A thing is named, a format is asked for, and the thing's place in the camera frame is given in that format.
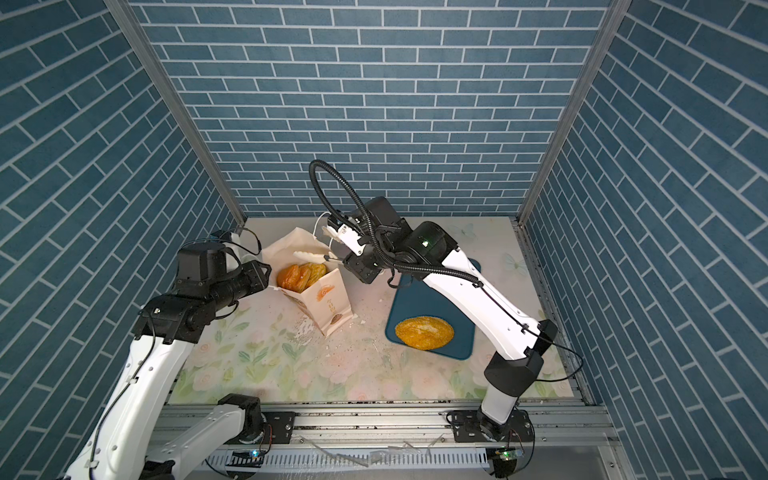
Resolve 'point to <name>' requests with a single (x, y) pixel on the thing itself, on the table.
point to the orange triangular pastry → (294, 277)
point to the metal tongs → (321, 258)
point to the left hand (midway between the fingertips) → (269, 267)
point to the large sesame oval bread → (424, 332)
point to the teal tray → (415, 298)
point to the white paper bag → (283, 250)
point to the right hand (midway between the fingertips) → (350, 251)
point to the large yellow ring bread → (317, 270)
